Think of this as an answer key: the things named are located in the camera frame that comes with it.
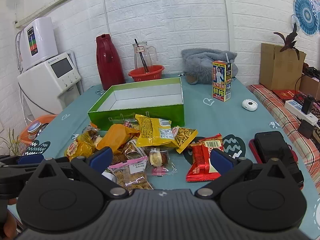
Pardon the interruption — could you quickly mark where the nut snack pack orange trim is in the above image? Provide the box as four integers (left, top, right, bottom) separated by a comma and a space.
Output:
82, 123, 100, 142

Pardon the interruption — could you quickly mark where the clear cracker pack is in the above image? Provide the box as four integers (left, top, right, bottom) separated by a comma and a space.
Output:
108, 156, 153, 192

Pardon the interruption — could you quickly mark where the red snack bag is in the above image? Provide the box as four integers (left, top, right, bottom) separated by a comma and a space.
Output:
185, 133, 223, 182

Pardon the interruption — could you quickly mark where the orange snack bag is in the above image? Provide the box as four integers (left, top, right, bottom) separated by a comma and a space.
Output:
96, 124, 139, 155

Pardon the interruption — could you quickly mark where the clear candy wrapper pack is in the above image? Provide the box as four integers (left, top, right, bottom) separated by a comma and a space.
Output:
146, 147, 177, 177

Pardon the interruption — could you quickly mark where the snack stick mix bag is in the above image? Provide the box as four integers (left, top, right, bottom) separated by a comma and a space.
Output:
171, 126, 198, 153

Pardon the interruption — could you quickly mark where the yellow snack bag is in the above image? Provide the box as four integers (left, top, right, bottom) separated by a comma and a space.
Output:
135, 114, 178, 148

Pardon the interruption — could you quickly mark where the orange plastic stool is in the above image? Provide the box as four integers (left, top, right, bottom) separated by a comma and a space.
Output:
18, 114, 56, 145

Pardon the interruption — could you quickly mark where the small jar on stool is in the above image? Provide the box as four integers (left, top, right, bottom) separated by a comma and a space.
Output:
27, 120, 42, 140

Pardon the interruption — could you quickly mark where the plaid cloth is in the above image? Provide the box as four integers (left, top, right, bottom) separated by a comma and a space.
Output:
247, 85, 319, 190

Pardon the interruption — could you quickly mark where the white water dispenser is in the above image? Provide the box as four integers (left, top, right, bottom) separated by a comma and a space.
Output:
17, 53, 83, 119

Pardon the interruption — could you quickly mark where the teal tablecloth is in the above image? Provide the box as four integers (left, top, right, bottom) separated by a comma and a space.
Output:
7, 74, 320, 240

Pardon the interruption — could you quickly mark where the white power strip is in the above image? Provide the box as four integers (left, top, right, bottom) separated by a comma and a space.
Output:
284, 100, 318, 126

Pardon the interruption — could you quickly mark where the small white round device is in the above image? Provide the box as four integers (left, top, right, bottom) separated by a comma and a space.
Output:
241, 99, 258, 112

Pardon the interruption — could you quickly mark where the black power adapter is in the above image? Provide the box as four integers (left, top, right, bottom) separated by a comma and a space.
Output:
302, 94, 315, 115

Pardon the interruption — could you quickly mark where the red booklet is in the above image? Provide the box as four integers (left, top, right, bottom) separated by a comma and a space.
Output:
272, 89, 296, 102

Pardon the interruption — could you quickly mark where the white water purifier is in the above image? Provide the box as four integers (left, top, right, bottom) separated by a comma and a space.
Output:
20, 17, 58, 70

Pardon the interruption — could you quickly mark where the red thermos jug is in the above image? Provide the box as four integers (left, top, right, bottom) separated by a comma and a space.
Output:
96, 34, 125, 90

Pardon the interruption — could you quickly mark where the brown cardboard box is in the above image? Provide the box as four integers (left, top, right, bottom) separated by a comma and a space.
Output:
259, 43, 306, 90

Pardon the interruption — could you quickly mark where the juice carton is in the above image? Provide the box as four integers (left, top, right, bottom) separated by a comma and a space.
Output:
213, 54, 232, 102

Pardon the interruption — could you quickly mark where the green cardboard box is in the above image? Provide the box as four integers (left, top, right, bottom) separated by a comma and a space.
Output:
88, 77, 185, 131

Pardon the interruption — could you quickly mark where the black straw in pitcher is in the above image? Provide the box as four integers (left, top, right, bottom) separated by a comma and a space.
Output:
135, 38, 149, 73

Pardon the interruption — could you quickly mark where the grey fluffy cloth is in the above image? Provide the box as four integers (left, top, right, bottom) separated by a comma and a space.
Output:
181, 48, 238, 85

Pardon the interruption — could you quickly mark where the red plastic basket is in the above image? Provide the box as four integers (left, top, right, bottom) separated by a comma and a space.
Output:
128, 65, 164, 82

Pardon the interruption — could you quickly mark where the glass pitcher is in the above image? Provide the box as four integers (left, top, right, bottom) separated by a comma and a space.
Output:
133, 42, 158, 69

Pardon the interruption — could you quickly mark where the dark purple plant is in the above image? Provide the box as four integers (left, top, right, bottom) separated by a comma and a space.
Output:
274, 23, 300, 60

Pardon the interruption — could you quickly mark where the blue paper fan decoration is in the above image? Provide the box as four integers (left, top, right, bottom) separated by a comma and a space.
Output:
291, 0, 319, 36

